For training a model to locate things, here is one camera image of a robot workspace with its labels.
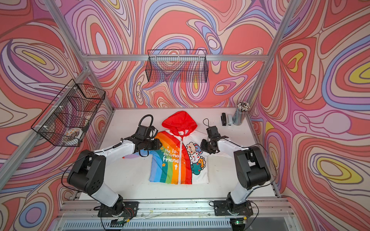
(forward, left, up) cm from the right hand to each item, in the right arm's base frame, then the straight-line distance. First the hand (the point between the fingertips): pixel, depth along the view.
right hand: (202, 151), depth 94 cm
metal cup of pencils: (+23, -29, +17) cm, 40 cm away
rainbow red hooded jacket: (-7, +15, +1) cm, 16 cm away
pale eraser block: (+24, -23, +2) cm, 33 cm away
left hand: (+3, +26, +5) cm, 27 cm away
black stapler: (+25, -18, +2) cm, 31 cm away
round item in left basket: (-4, +67, +28) cm, 72 cm away
